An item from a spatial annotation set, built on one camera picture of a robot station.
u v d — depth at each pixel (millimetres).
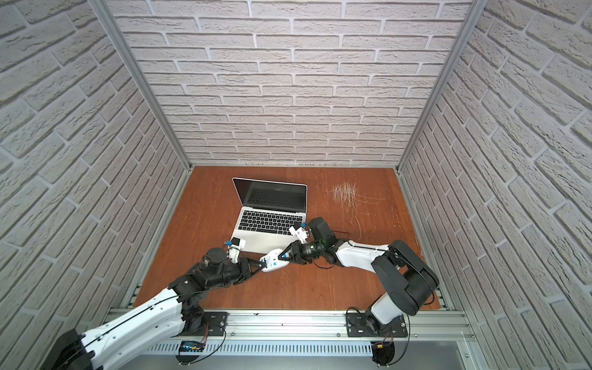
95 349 432
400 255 473
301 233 808
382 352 700
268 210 1005
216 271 643
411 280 449
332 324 761
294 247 752
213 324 751
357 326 734
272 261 778
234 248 743
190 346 722
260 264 774
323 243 696
